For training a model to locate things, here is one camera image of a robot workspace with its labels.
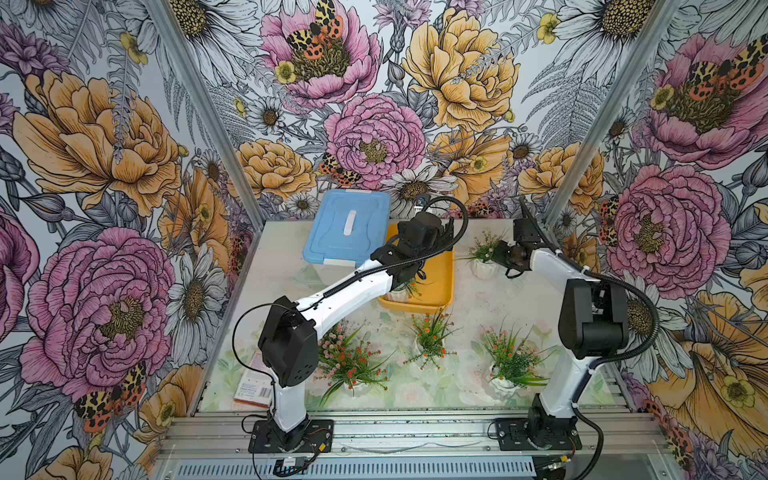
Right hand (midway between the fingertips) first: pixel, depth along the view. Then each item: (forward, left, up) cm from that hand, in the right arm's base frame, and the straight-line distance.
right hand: (497, 259), depth 100 cm
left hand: (-4, +24, +19) cm, 31 cm away
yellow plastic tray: (-13, +23, +2) cm, 26 cm away
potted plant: (-12, +32, 0) cm, 34 cm away
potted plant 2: (+1, +6, +1) cm, 6 cm away
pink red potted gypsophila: (-34, +46, +6) cm, 58 cm away
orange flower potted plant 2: (-35, +5, +3) cm, 36 cm away
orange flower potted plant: (-29, +25, +6) cm, 39 cm away
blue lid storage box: (+7, +48, +10) cm, 49 cm away
